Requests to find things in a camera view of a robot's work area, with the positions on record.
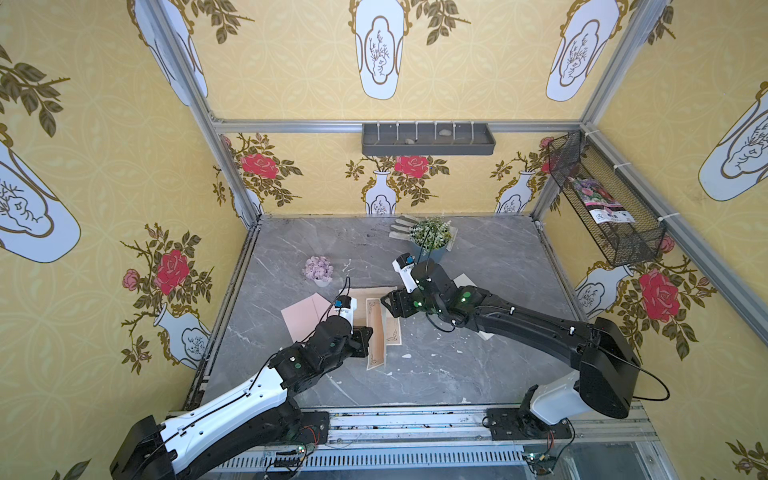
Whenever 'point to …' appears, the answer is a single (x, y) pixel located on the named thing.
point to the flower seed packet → (604, 208)
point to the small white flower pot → (321, 283)
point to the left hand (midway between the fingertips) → (378, 332)
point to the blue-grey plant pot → (422, 253)
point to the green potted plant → (430, 234)
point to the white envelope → (463, 281)
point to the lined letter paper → (361, 295)
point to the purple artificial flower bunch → (318, 268)
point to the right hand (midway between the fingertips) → (389, 302)
